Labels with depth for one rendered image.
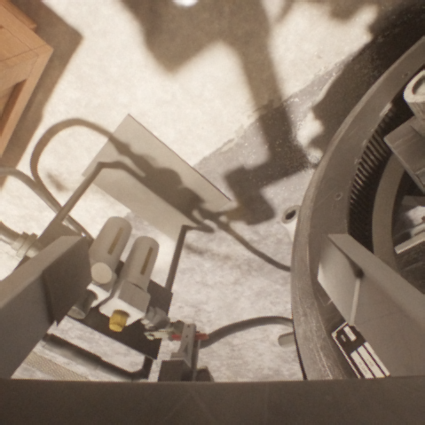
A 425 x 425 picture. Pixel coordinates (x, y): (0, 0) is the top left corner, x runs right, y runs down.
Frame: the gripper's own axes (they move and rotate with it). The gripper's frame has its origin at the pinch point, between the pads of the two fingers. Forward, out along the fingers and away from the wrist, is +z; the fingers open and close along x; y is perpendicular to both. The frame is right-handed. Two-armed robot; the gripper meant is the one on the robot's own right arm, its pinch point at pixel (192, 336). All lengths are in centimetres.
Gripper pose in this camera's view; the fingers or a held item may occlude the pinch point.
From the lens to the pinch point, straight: 72.2
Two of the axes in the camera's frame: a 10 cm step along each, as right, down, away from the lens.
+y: 9.4, -1.8, -2.8
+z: 1.1, -6.3, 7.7
